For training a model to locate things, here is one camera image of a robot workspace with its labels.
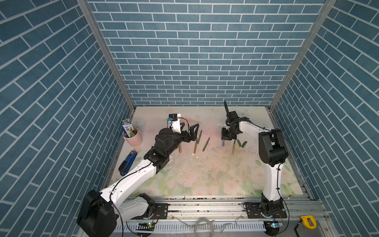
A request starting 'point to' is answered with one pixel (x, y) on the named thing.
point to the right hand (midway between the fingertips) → (222, 138)
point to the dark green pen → (200, 137)
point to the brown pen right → (233, 147)
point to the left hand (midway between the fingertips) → (196, 125)
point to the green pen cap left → (239, 143)
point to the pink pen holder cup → (135, 140)
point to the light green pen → (206, 143)
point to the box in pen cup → (129, 129)
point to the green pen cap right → (244, 144)
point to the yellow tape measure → (309, 221)
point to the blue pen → (223, 143)
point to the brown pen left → (195, 148)
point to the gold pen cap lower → (180, 148)
